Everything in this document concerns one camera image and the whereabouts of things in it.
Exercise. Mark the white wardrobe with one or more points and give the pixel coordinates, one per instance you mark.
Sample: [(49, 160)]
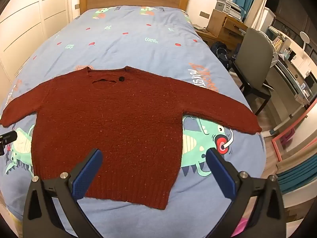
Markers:
[(29, 22)]

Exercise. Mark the teal striped cushion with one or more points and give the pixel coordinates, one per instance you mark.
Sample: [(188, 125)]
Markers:
[(297, 173)]

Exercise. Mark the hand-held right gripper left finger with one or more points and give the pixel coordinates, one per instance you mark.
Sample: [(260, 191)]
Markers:
[(86, 176)]

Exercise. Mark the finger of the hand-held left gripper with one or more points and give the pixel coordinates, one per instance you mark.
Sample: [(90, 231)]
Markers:
[(9, 137)]

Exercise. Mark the pink frame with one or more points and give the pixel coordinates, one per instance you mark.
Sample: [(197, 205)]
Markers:
[(278, 143)]

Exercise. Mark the white desk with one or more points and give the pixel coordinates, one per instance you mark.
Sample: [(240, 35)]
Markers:
[(292, 79)]

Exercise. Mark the grey chair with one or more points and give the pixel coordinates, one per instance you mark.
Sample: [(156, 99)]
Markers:
[(255, 57)]

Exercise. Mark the white desk lamp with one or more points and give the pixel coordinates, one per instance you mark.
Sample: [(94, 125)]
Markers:
[(305, 39)]

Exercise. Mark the wooden nightstand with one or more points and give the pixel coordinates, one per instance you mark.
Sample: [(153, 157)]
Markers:
[(223, 29)]

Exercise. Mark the grey printer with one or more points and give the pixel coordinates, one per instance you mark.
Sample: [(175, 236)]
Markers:
[(229, 7)]

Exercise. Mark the dark red knit sweater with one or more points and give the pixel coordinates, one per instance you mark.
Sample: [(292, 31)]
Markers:
[(111, 129)]

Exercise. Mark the grey wall switch panel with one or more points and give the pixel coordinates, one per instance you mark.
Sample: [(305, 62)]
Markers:
[(204, 14)]

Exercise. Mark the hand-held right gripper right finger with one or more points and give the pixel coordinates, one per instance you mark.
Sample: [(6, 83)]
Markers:
[(221, 176)]

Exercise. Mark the dark backpack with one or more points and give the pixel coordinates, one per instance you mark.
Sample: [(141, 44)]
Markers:
[(221, 54)]

